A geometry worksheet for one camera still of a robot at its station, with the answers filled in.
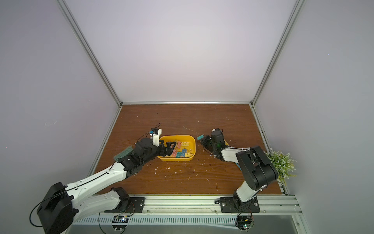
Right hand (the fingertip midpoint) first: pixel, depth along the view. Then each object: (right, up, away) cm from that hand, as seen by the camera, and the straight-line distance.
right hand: (201, 137), depth 93 cm
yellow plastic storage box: (-10, -8, 0) cm, 13 cm away
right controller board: (+20, -38, -24) cm, 49 cm away
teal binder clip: (0, -1, +3) cm, 3 cm away
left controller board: (-42, -40, -22) cm, 62 cm away
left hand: (-17, -1, -14) cm, 22 cm away
